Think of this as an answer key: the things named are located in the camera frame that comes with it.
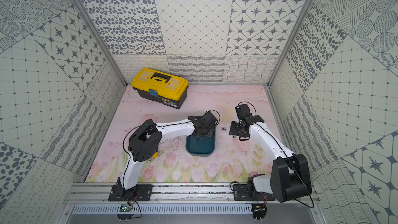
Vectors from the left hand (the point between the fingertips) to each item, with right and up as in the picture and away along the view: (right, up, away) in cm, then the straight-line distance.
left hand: (211, 129), depth 93 cm
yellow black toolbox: (-30, +26, +3) cm, 40 cm away
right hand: (+14, 0, -7) cm, 15 cm away
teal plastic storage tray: (-7, -7, -7) cm, 12 cm away
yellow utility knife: (-23, -2, -35) cm, 42 cm away
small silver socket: (+7, 0, +3) cm, 8 cm away
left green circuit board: (-42, -33, -21) cm, 57 cm away
